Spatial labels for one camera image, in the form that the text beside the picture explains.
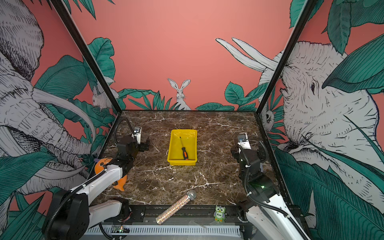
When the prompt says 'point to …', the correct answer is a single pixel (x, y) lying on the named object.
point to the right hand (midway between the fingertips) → (248, 140)
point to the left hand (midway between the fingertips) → (139, 133)
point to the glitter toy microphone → (191, 195)
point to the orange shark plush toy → (99, 168)
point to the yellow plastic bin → (189, 138)
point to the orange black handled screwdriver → (185, 153)
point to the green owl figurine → (219, 213)
